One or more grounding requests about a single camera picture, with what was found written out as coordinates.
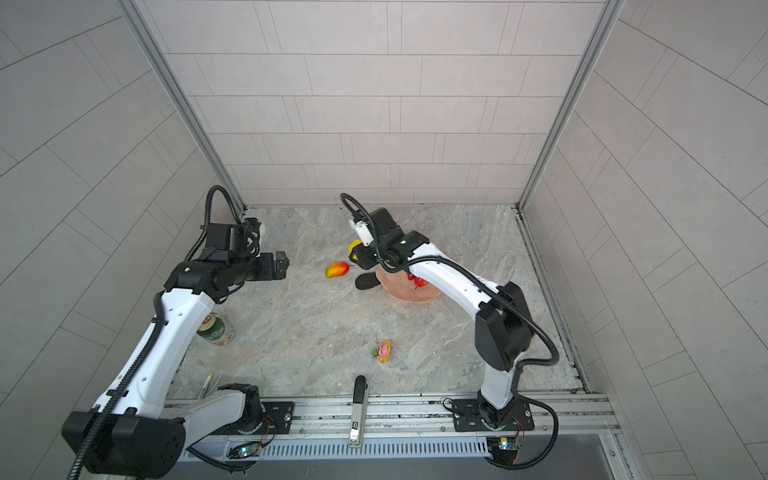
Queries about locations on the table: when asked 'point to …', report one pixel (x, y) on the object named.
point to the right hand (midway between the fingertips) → (361, 251)
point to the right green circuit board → (502, 443)
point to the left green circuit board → (245, 451)
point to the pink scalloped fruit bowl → (403, 288)
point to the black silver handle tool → (359, 412)
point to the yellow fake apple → (353, 245)
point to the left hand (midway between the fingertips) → (279, 256)
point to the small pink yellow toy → (382, 352)
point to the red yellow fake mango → (337, 269)
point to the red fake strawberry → (417, 281)
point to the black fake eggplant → (366, 280)
